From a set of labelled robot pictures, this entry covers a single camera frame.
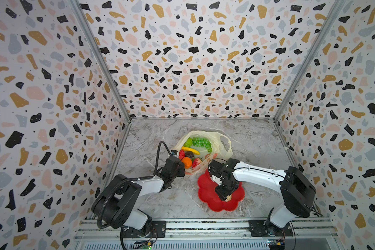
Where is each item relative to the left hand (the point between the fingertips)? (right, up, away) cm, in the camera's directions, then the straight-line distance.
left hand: (184, 165), depth 92 cm
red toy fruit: (-2, +6, +4) cm, 7 cm away
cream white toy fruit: (+23, -13, -16) cm, 31 cm away
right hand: (+22, -14, -11) cm, 28 cm away
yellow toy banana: (+6, +7, +8) cm, 12 cm away
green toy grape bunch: (+11, +13, +11) cm, 20 cm away
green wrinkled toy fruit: (+2, +13, +8) cm, 15 cm away
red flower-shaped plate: (+13, -14, -7) cm, 21 cm away
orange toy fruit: (+2, +2, 0) cm, 2 cm away
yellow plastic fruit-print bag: (+22, +9, +5) cm, 24 cm away
